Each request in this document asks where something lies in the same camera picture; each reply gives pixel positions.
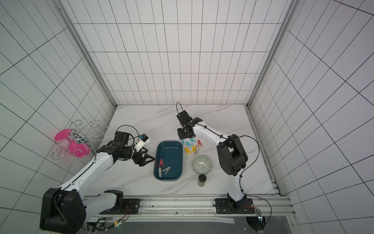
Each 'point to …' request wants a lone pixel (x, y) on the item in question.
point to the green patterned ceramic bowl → (201, 165)
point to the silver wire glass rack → (76, 141)
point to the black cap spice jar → (202, 179)
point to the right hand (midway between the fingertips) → (177, 135)
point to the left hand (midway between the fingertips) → (147, 156)
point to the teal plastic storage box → (171, 152)
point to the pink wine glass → (77, 149)
